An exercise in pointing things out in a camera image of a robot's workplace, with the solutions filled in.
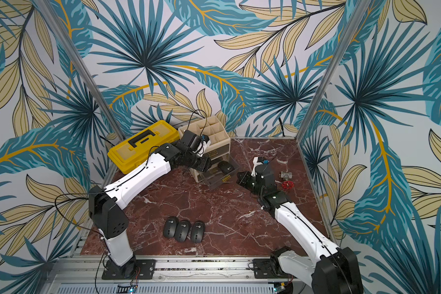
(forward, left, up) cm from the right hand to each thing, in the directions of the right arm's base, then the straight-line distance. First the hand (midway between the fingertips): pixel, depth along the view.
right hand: (236, 172), depth 80 cm
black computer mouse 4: (+10, +4, -9) cm, 14 cm away
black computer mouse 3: (-18, +25, -18) cm, 36 cm away
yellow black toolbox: (+15, +49, -2) cm, 52 cm away
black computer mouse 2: (-19, +18, -18) cm, 31 cm away
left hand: (+4, +14, +1) cm, 14 cm away
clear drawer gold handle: (+11, +11, -21) cm, 26 cm away
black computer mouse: (-17, +30, -17) cm, 39 cm away
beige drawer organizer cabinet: (+12, +7, +4) cm, 15 cm away
